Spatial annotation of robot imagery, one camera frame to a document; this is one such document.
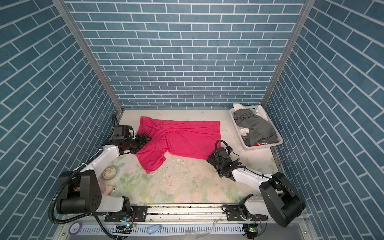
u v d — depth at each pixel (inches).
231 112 41.6
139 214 29.0
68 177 16.8
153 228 26.8
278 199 16.7
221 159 27.3
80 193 16.6
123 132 27.6
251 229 27.8
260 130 37.7
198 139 41.5
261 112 42.1
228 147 31.7
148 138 32.8
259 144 36.9
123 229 28.2
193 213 29.7
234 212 29.0
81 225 27.8
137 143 31.1
